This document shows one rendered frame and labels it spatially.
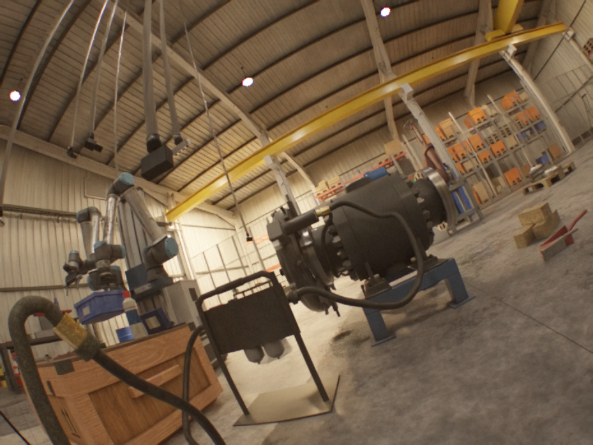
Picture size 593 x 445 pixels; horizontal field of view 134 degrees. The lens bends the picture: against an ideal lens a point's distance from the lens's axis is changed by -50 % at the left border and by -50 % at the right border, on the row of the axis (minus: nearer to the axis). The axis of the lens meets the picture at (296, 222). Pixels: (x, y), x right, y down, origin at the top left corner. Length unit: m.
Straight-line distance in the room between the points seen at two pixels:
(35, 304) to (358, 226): 1.40
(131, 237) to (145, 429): 1.81
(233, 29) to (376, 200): 8.07
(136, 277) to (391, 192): 2.07
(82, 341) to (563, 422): 0.91
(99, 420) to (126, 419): 0.13
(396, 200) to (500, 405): 1.18
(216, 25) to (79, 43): 4.38
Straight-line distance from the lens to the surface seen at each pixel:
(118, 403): 1.09
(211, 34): 8.88
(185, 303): 2.28
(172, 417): 1.22
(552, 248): 1.54
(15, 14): 9.21
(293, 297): 0.95
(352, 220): 1.46
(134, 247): 2.48
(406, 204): 1.49
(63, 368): 0.99
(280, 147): 10.09
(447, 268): 1.41
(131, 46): 8.96
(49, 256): 9.69
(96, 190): 11.56
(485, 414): 0.70
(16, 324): 0.51
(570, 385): 0.71
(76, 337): 0.54
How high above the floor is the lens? 0.48
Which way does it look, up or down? 12 degrees up
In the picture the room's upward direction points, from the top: 23 degrees counter-clockwise
